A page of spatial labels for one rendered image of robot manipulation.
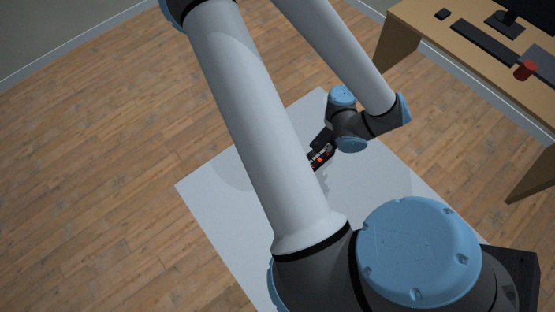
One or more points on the black power strip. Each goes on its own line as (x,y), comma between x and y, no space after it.
(318,159)

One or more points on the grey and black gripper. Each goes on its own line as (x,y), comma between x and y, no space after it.
(331,145)

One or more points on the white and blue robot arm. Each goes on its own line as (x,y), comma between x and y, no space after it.
(412,254)

